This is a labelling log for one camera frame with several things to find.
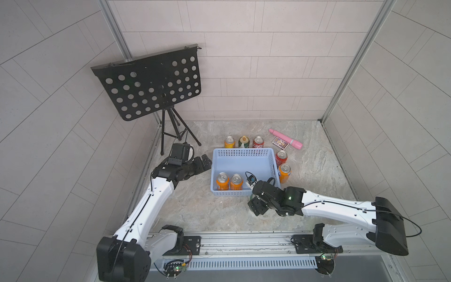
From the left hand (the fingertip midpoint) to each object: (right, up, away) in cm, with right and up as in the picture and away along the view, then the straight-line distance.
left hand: (207, 163), depth 79 cm
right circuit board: (+49, -41, -9) cm, 64 cm away
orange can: (+10, +9, +15) cm, 20 cm away
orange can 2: (+36, -4, +3) cm, 36 cm away
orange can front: (+13, -9, -1) cm, 16 cm away
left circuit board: (-11, -38, -14) cm, 42 cm away
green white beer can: (+17, +9, +14) cm, 24 cm away
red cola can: (+25, +9, +14) cm, 30 cm away
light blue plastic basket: (+26, -2, +17) cm, 31 cm away
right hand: (+21, -17, -2) cm, 27 cm away
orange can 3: (+7, -9, +1) cm, 11 cm away
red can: (+36, +1, +8) cm, 37 cm away
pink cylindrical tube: (+47, +8, +23) cm, 53 cm away
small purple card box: (+40, +8, +26) cm, 48 cm away
